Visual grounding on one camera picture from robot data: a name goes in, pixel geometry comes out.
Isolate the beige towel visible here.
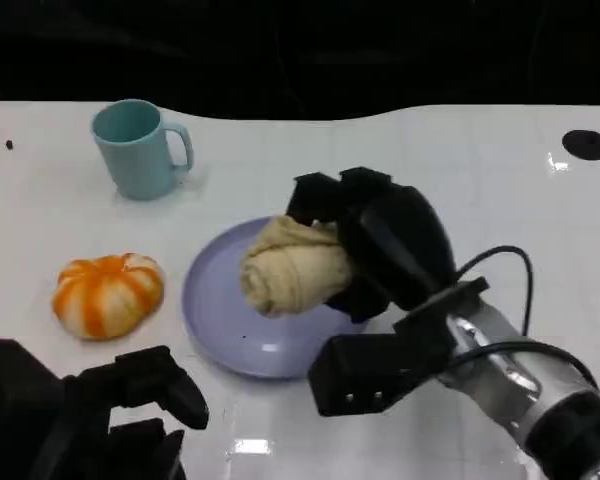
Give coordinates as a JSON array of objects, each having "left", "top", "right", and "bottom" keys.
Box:
[{"left": 238, "top": 214, "right": 356, "bottom": 317}]

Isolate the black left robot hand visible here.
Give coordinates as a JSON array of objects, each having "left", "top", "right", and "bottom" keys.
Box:
[{"left": 0, "top": 338, "right": 210, "bottom": 480}]

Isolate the orange and white bread roll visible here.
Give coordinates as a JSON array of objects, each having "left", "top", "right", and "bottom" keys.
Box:
[{"left": 52, "top": 252, "right": 165, "bottom": 342}]

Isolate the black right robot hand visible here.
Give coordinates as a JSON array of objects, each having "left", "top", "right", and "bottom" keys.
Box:
[{"left": 285, "top": 165, "right": 456, "bottom": 324}]

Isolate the lilac plate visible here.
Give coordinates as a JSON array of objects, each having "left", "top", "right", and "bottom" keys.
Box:
[{"left": 181, "top": 216, "right": 376, "bottom": 379}]

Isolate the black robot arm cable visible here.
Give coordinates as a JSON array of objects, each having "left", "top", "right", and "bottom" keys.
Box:
[{"left": 447, "top": 244, "right": 600, "bottom": 394}]

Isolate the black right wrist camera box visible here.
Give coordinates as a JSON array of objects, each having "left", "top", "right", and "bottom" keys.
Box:
[{"left": 308, "top": 277, "right": 490, "bottom": 417}]

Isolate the pale green mug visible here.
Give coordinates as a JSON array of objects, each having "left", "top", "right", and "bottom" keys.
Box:
[{"left": 90, "top": 98, "right": 196, "bottom": 201}]

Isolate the black table grommet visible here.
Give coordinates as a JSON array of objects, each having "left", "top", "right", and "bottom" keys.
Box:
[{"left": 561, "top": 129, "right": 600, "bottom": 161}]

